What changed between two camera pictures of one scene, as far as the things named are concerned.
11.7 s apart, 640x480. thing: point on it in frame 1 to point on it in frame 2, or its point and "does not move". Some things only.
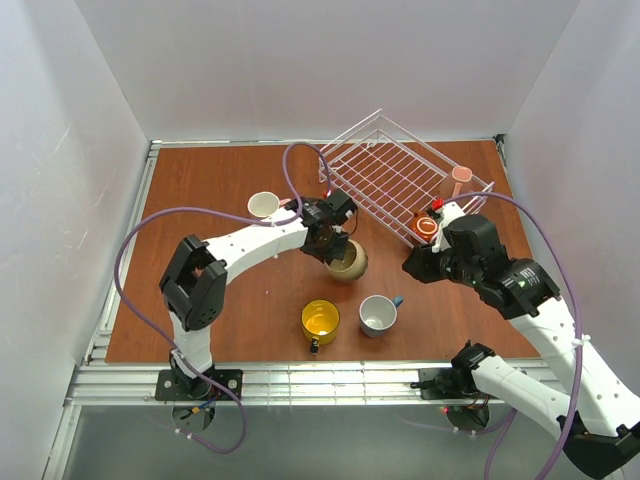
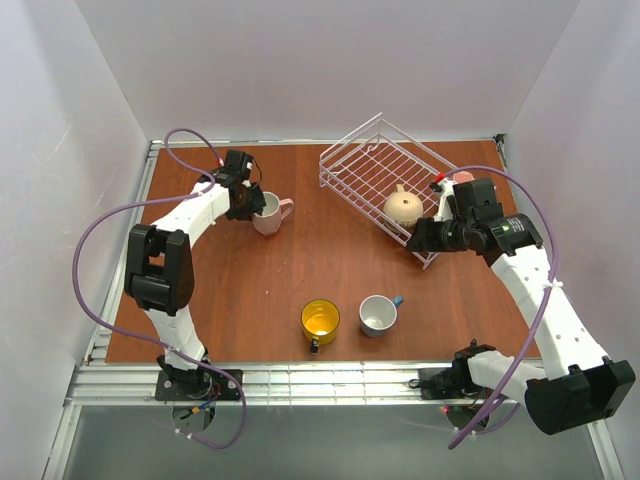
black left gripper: (327, 248) to (255, 201)
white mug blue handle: (378, 313) does not move
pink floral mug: (460, 174) does not move
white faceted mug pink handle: (264, 204) does not move
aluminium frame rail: (265, 383) does not move
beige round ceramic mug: (354, 263) to (403, 208)
